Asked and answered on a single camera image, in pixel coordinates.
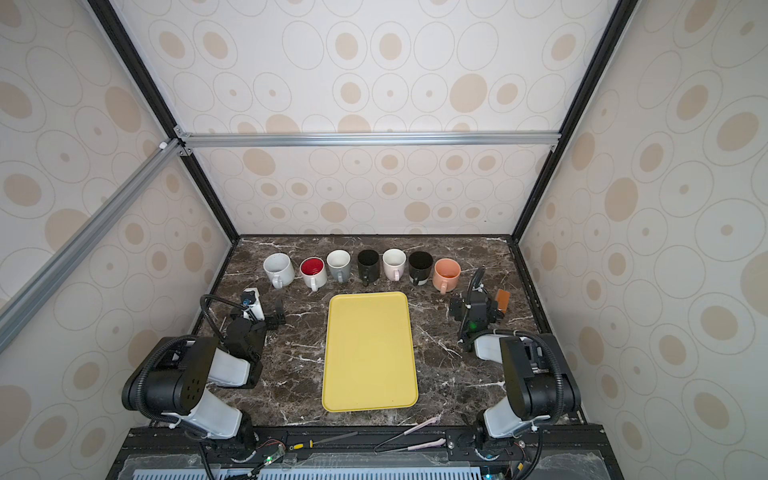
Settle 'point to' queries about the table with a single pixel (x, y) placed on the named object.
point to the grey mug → (339, 264)
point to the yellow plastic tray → (368, 358)
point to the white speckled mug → (279, 270)
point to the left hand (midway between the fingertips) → (270, 292)
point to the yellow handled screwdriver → (312, 443)
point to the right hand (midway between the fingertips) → (476, 296)
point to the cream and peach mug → (446, 275)
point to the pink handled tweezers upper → (429, 444)
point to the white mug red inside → (313, 272)
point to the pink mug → (394, 260)
